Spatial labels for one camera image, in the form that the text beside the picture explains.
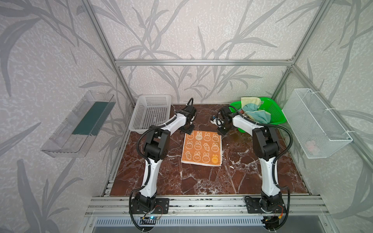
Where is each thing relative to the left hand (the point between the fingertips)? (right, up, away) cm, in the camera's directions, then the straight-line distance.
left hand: (188, 125), depth 101 cm
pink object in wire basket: (+64, -10, -28) cm, 71 cm away
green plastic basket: (+63, +16, +12) cm, 66 cm away
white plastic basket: (-32, +12, +15) cm, 37 cm away
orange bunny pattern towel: (+10, -14, -7) cm, 19 cm away
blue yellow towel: (+47, +14, +10) cm, 50 cm away
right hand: (+24, -1, +3) cm, 24 cm away
